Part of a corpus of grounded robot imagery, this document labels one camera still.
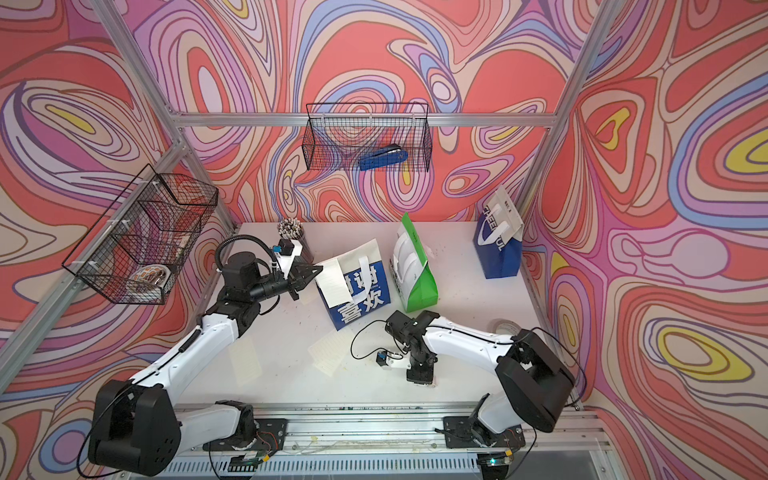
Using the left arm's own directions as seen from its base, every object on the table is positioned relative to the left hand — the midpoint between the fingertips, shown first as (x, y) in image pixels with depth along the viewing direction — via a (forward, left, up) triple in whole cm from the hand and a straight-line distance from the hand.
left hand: (322, 270), depth 77 cm
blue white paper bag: (+2, -10, -5) cm, 12 cm away
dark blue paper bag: (+17, -52, -5) cm, 55 cm away
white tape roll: (-6, -52, -20) cm, 56 cm away
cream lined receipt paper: (-13, 0, -25) cm, 28 cm away
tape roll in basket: (-4, +39, +4) cm, 39 cm away
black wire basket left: (0, +46, +6) cm, 46 cm away
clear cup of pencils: (+20, +13, -5) cm, 24 cm away
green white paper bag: (+3, -24, -7) cm, 25 cm away
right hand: (-20, -28, -23) cm, 41 cm away
